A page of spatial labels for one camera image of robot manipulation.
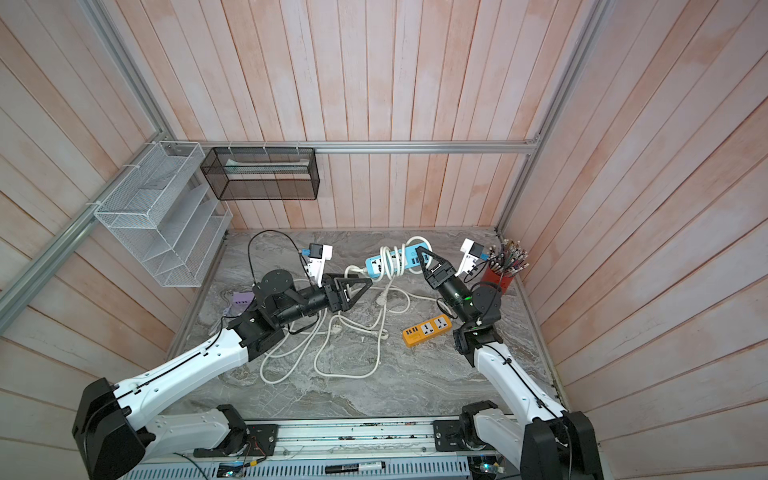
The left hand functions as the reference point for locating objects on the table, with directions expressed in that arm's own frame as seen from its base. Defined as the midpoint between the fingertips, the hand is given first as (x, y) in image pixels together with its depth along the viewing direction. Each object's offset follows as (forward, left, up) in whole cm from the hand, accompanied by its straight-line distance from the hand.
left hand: (365, 286), depth 66 cm
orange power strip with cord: (+3, -18, -29) cm, 34 cm away
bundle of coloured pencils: (+21, -43, -15) cm, 50 cm away
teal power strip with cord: (+4, -6, +3) cm, 8 cm away
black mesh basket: (+49, +37, -4) cm, 62 cm away
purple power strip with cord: (+15, +43, -29) cm, 54 cm away
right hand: (+8, -12, +3) cm, 14 cm away
